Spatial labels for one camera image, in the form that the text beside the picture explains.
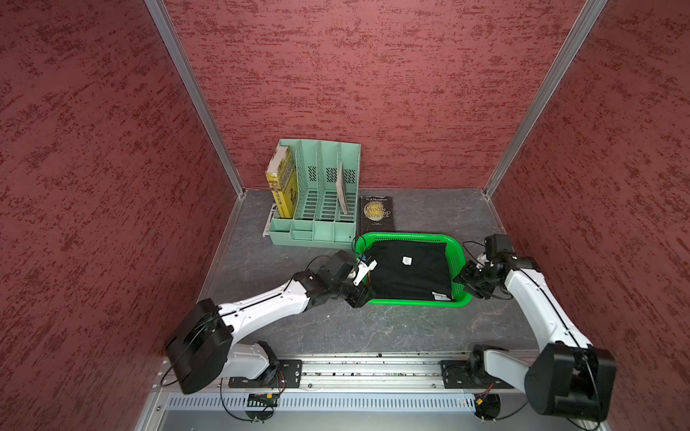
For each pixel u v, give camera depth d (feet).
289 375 2.41
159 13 2.32
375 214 3.61
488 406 2.38
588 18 2.36
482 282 2.28
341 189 3.30
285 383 2.38
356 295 2.33
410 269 2.96
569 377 1.28
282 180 3.10
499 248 2.14
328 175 3.74
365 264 2.34
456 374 2.42
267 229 3.45
